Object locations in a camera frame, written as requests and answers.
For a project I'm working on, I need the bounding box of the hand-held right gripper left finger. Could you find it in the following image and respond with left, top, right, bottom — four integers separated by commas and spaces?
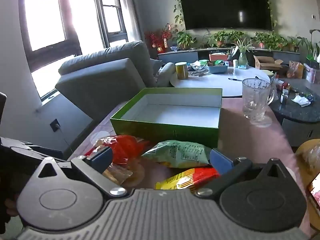
32, 146, 128, 197

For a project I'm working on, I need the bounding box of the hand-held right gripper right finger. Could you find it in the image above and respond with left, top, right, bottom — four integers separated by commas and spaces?
194, 149, 293, 197

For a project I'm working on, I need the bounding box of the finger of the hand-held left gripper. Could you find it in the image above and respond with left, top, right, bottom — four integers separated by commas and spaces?
0, 137, 68, 167

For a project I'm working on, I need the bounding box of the orange-red bread packet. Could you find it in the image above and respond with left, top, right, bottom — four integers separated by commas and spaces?
85, 134, 150, 188

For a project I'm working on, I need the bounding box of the red and yellow snack packet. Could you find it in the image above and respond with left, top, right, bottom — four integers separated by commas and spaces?
154, 167, 221, 191

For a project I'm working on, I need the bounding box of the green snack packet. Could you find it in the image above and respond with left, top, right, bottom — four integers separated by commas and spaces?
141, 140, 213, 168

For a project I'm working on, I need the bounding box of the green cardboard box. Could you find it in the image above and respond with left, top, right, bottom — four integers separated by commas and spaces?
110, 87, 223, 148

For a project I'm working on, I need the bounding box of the pink dotted tablecloth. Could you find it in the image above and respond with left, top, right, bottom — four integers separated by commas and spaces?
67, 97, 310, 230

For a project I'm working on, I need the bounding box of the clear glass mug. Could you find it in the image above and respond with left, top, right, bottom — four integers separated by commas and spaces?
241, 78, 275, 121

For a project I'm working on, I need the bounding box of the grey sofa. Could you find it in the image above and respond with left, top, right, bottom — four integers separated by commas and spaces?
55, 41, 177, 120

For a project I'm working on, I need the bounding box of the round white table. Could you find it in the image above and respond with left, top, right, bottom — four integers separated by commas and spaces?
170, 66, 272, 98

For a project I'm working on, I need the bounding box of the tan wooden chair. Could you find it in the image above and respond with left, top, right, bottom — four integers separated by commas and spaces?
295, 139, 320, 177

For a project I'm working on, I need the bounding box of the blue tray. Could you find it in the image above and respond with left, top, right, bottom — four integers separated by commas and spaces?
207, 64, 228, 74

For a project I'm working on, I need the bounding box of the dark stone coffee table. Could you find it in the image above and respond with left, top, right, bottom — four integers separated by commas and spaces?
269, 77, 320, 147

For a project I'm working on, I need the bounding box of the yellow can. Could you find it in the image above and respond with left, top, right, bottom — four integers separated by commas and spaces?
175, 62, 189, 80

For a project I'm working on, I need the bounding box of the metal spoon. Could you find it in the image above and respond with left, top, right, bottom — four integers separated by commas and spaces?
265, 72, 277, 90

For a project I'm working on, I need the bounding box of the white crumpled tissue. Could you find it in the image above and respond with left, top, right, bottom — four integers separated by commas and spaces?
291, 95, 312, 107

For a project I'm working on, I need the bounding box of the grey sofa cushion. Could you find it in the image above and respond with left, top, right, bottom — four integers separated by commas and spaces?
156, 62, 176, 88

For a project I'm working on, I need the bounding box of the red box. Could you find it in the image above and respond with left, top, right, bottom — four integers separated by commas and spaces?
209, 53, 228, 62

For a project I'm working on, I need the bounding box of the spider plant in glass vase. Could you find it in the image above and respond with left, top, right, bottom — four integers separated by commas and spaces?
231, 37, 254, 67

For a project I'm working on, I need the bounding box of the open cardboard box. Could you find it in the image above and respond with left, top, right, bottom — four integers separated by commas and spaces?
253, 55, 284, 71

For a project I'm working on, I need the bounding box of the grey television cabinet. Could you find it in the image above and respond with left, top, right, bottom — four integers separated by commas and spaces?
157, 47, 300, 63

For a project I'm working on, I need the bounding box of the orange plastic bag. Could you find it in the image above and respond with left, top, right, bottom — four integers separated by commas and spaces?
286, 60, 304, 78

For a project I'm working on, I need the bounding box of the potted green plant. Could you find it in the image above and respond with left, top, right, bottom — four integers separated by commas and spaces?
210, 30, 244, 47
251, 32, 269, 49
176, 31, 197, 50
287, 36, 300, 52
267, 34, 288, 51

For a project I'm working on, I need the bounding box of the pink translucent container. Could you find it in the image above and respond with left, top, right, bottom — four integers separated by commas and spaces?
304, 64, 320, 83

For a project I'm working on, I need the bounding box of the red flower decoration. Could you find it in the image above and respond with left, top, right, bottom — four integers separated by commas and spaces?
144, 24, 177, 53

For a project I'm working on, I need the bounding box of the tall leafy potted plant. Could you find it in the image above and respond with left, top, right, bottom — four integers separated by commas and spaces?
297, 29, 320, 62

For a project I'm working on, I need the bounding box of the black television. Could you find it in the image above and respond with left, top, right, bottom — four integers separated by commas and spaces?
177, 0, 273, 31

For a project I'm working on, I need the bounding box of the black wall socket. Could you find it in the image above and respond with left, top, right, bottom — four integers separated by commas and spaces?
50, 119, 62, 132

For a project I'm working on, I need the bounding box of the large brown window frame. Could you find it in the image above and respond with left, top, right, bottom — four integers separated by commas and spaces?
19, 0, 83, 73

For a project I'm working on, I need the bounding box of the narrow dark window frame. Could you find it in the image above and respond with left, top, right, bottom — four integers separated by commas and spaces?
92, 0, 129, 48

